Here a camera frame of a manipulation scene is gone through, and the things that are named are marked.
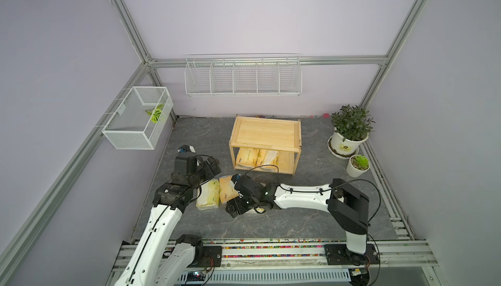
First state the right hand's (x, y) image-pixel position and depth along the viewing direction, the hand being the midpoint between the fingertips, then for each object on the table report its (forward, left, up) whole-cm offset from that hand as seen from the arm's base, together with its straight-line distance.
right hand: (233, 204), depth 82 cm
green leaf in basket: (+30, +32, +25) cm, 51 cm away
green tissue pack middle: (+5, +11, -3) cm, 13 cm away
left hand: (+9, +8, +15) cm, 20 cm away
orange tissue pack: (+24, -6, 0) cm, 25 cm away
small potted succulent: (+16, -57, +4) cm, 59 cm away
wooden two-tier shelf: (+24, -23, +16) cm, 37 cm away
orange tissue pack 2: (+24, -14, 0) cm, 28 cm away
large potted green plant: (+31, -55, +15) cm, 65 cm away
